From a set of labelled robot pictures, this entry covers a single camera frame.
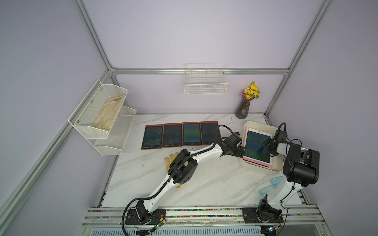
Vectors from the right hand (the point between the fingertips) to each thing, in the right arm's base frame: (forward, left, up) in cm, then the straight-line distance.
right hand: (269, 147), depth 100 cm
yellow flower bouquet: (+30, +11, +25) cm, 40 cm away
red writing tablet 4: (+14, +40, +1) cm, 43 cm away
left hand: (-7, +23, +5) cm, 24 cm away
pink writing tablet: (-1, +9, -5) cm, 10 cm away
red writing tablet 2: (+12, +68, +1) cm, 69 cm away
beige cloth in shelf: (+2, +99, +31) cm, 104 cm away
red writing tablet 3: (+13, +54, +1) cm, 55 cm away
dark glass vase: (+28, +14, +9) cm, 33 cm away
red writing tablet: (+11, +83, 0) cm, 84 cm away
